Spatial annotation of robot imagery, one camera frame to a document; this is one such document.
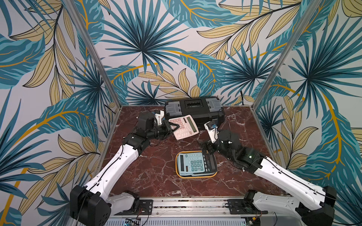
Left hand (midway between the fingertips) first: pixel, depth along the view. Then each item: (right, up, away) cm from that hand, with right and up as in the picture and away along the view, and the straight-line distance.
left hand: (179, 128), depth 71 cm
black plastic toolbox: (+15, +11, +22) cm, 29 cm away
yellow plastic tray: (+10, -29, +11) cm, 33 cm away
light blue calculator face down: (+5, -20, +9) cm, 23 cm away
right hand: (+13, -3, 0) cm, 14 cm away
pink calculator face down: (+4, +1, +4) cm, 6 cm away
